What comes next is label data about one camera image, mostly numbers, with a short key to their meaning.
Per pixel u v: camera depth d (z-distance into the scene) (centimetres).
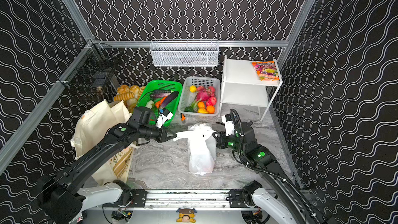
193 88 117
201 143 70
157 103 107
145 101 109
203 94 103
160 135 64
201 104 105
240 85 81
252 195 63
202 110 100
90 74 92
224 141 63
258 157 50
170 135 71
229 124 64
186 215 68
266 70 80
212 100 103
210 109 103
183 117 103
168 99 110
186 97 112
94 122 75
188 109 103
